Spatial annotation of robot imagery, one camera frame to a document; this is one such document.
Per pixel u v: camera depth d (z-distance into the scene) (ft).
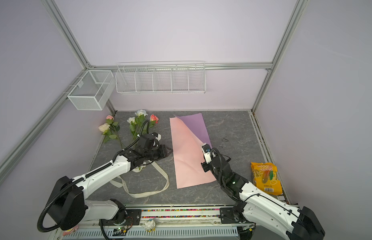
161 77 3.20
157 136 2.59
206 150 2.11
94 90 3.17
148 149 2.16
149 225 2.19
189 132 2.80
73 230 2.23
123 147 3.27
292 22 2.45
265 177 2.65
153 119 3.65
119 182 2.72
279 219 1.48
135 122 3.66
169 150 2.56
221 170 1.79
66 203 1.33
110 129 3.56
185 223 2.39
